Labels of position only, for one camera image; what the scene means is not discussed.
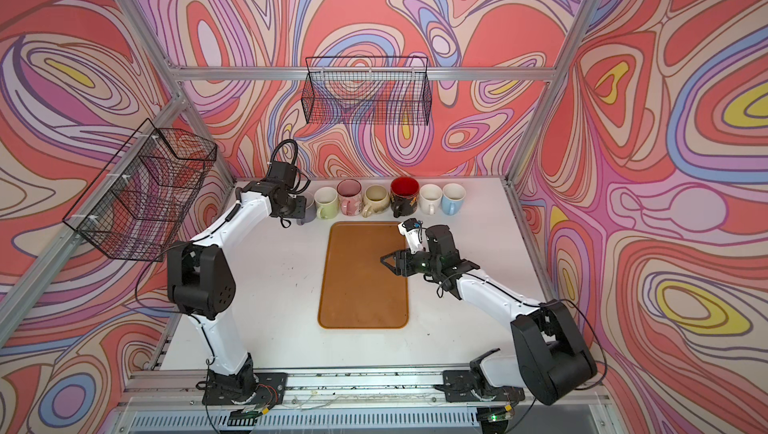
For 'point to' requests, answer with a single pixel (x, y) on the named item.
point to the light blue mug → (453, 198)
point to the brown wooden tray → (360, 291)
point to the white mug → (431, 196)
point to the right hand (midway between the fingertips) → (390, 264)
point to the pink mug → (350, 195)
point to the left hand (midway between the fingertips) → (298, 206)
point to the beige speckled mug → (376, 200)
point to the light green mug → (327, 201)
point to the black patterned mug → (404, 194)
